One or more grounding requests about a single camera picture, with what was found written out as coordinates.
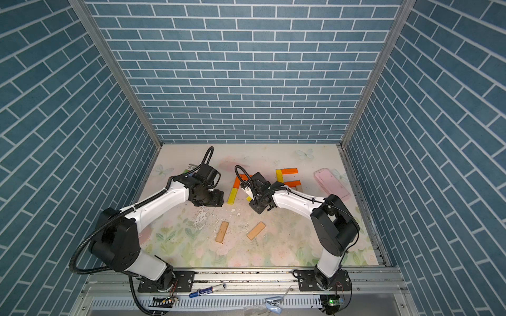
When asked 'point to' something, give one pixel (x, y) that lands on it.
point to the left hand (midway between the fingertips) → (221, 202)
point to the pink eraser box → (331, 184)
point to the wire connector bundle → (165, 302)
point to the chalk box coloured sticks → (191, 167)
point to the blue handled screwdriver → (210, 289)
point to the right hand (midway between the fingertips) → (258, 202)
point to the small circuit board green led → (331, 303)
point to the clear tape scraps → (274, 303)
